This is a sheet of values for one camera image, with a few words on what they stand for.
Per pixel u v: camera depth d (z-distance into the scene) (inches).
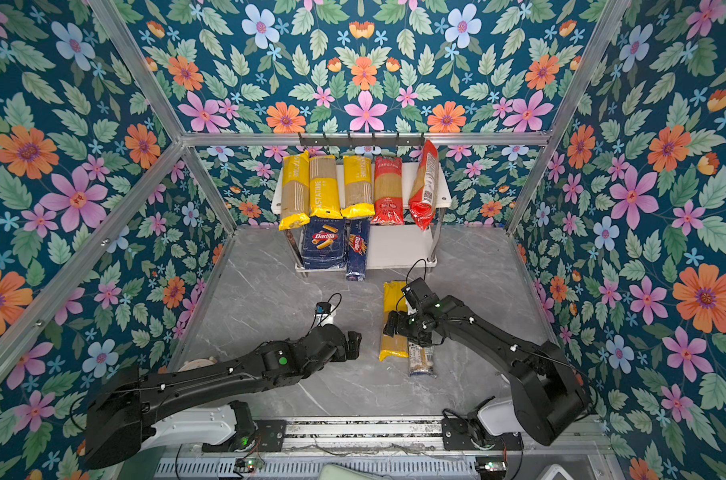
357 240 40.1
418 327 27.8
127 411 15.7
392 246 41.6
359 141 36.0
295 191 30.1
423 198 29.5
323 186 31.4
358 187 30.9
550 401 16.6
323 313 27.6
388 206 28.9
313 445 28.8
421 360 33.0
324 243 38.9
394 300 38.0
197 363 32.9
